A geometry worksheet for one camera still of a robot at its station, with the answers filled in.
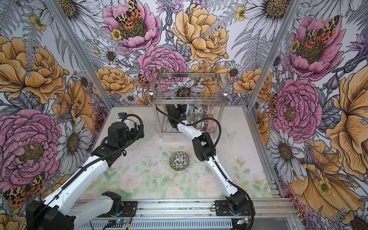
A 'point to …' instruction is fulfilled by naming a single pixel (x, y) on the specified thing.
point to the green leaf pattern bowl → (198, 110)
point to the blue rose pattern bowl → (188, 110)
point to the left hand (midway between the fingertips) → (134, 130)
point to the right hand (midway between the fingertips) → (183, 105)
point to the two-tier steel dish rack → (196, 98)
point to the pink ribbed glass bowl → (205, 125)
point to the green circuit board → (120, 221)
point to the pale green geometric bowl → (187, 121)
